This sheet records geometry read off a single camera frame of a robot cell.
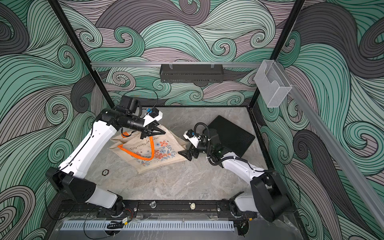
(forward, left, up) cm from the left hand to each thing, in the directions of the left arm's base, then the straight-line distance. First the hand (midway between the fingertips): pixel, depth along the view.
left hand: (163, 128), depth 67 cm
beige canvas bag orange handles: (-4, +3, -12) cm, 13 cm away
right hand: (0, -8, -16) cm, 18 cm away
